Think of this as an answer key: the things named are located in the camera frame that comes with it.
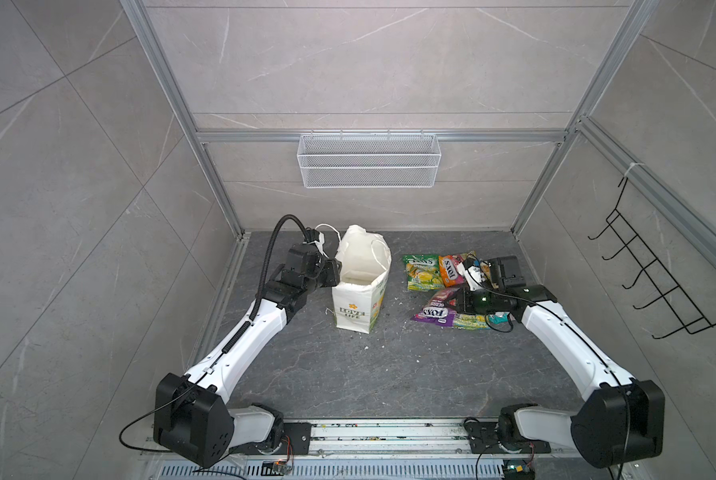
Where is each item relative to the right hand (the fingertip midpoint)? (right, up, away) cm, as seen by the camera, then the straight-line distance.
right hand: (446, 298), depth 82 cm
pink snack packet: (-2, -3, -1) cm, 3 cm away
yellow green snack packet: (+10, -9, +10) cm, 17 cm away
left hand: (-31, +11, -1) cm, 33 cm away
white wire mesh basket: (-21, +45, +19) cm, 53 cm away
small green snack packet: (-2, +6, +22) cm, 23 cm away
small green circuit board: (+14, -39, -12) cm, 43 cm away
